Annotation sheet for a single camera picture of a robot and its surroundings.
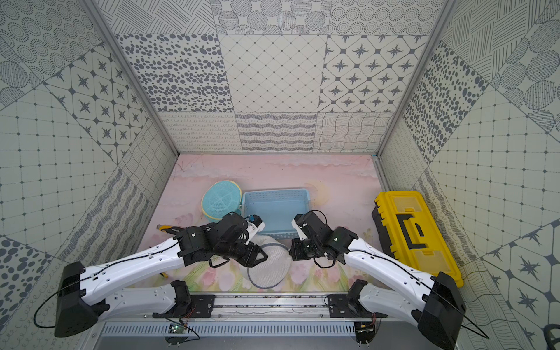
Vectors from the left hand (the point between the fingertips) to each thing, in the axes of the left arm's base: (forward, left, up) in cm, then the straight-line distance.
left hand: (265, 251), depth 70 cm
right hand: (+1, -9, -6) cm, 10 cm away
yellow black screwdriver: (+14, +44, -14) cm, 48 cm away
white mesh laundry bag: (-4, -2, -6) cm, 8 cm away
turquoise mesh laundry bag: (+24, +22, -6) cm, 33 cm away
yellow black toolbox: (+7, -51, -1) cm, 51 cm away
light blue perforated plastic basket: (+26, -2, -15) cm, 30 cm away
